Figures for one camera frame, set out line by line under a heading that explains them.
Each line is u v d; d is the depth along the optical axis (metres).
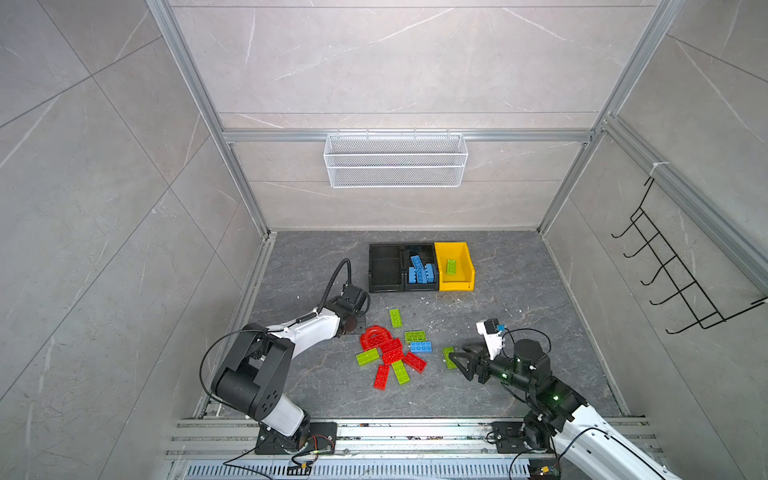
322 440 0.73
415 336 0.90
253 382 0.44
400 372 0.83
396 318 0.95
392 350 0.87
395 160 1.01
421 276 1.03
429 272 1.04
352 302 0.73
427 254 1.10
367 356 0.86
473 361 0.68
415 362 0.86
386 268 1.13
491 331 0.69
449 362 0.74
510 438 0.72
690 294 0.65
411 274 1.03
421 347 0.88
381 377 0.82
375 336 0.90
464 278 1.04
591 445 0.52
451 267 1.07
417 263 1.07
